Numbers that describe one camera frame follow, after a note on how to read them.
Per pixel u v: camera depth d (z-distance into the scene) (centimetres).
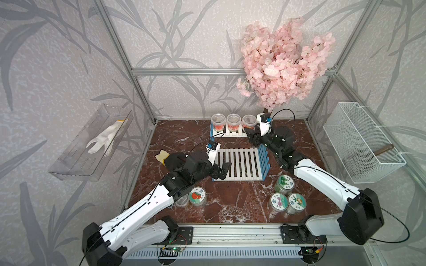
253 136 68
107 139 65
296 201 76
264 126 65
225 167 63
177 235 67
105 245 38
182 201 78
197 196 77
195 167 51
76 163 62
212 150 61
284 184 81
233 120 74
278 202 75
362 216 40
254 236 75
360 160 72
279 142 59
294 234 73
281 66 64
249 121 75
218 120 75
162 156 100
